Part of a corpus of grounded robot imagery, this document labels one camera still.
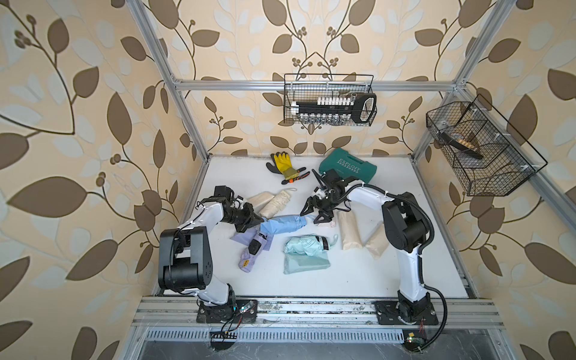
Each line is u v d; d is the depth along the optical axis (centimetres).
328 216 86
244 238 90
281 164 115
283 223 90
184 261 46
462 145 75
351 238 89
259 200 100
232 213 76
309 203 86
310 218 97
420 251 57
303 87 91
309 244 85
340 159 112
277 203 98
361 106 83
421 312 66
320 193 93
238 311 73
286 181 110
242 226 81
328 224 93
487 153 73
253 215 81
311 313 75
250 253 84
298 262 84
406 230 55
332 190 75
